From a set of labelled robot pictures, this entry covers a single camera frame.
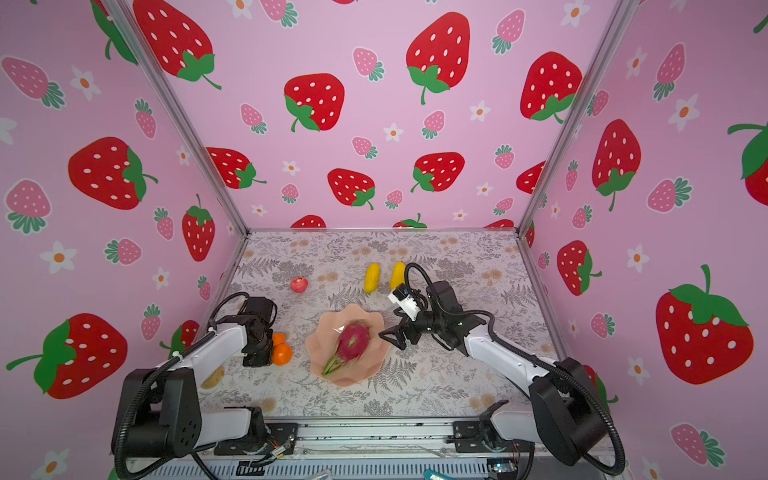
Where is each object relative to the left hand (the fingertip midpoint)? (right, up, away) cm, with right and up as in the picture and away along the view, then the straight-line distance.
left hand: (271, 345), depth 89 cm
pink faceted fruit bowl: (+15, 0, -1) cm, 16 cm away
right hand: (+36, +9, -9) cm, 38 cm away
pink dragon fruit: (+26, +3, -6) cm, 27 cm away
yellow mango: (+29, +19, +13) cm, 37 cm away
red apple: (+5, +18, +11) cm, 21 cm away
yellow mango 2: (+39, +21, +14) cm, 46 cm away
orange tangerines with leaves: (+5, 0, -5) cm, 7 cm away
